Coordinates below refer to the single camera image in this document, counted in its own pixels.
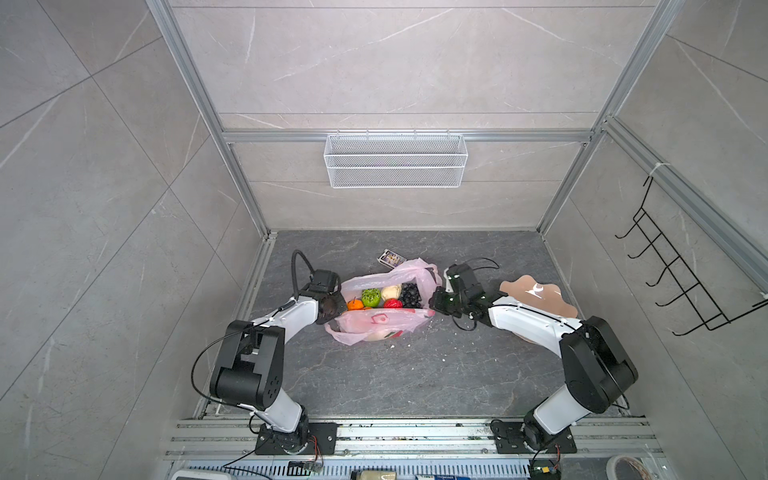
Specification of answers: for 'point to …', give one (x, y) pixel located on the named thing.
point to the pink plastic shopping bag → (382, 324)
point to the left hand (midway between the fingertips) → (337, 300)
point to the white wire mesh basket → (395, 161)
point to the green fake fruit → (370, 297)
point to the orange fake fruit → (355, 304)
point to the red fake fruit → (392, 303)
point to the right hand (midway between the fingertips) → (427, 298)
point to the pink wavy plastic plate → (526, 289)
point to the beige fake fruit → (391, 292)
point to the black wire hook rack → (692, 289)
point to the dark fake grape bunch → (410, 295)
